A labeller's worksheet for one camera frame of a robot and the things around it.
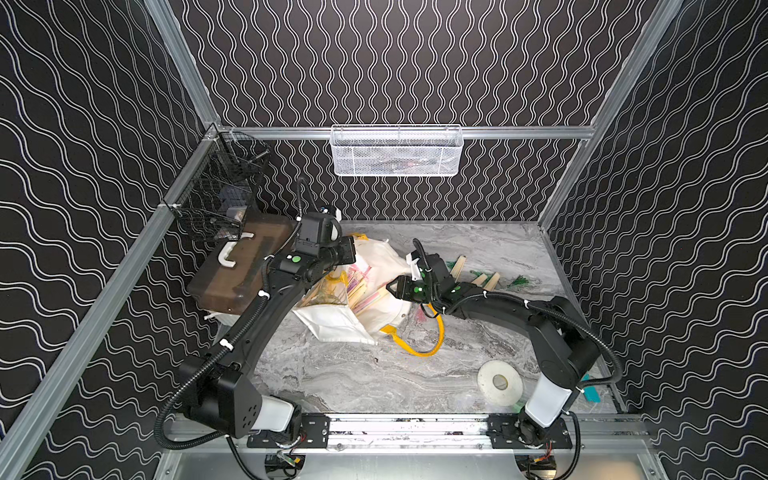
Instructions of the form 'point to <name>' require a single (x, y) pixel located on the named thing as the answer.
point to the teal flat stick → (591, 394)
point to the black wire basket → (211, 202)
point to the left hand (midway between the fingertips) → (352, 239)
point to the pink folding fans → (361, 291)
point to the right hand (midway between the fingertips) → (390, 286)
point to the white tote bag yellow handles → (323, 307)
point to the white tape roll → (500, 383)
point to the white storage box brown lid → (227, 279)
